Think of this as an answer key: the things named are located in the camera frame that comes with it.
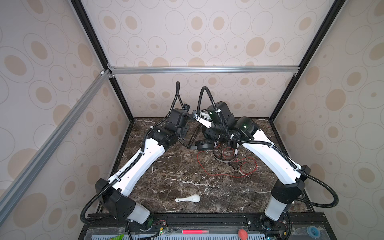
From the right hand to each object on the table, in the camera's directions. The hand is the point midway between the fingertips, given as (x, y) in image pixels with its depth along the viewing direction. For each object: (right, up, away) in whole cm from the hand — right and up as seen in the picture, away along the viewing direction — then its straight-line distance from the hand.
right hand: (211, 117), depth 70 cm
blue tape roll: (+49, -54, +2) cm, 73 cm away
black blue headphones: (-2, -13, +2) cm, 13 cm away
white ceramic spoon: (-8, -43, +11) cm, 45 cm away
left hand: (-14, -1, +4) cm, 14 cm away
